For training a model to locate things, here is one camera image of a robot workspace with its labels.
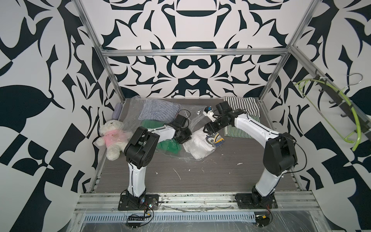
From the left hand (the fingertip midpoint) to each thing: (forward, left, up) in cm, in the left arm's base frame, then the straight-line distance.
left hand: (192, 134), depth 98 cm
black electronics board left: (-44, +33, -5) cm, 55 cm away
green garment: (-8, +14, +1) cm, 16 cm away
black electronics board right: (-47, -31, -2) cm, 56 cm away
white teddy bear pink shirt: (-5, +46, +8) cm, 47 cm away
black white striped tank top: (+26, -47, 0) cm, 54 cm away
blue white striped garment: (+19, +26, +5) cm, 33 cm away
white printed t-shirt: (-7, -5, +1) cm, 9 cm away
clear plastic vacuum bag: (+6, +39, +6) cm, 40 cm away
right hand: (0, -10, +10) cm, 14 cm away
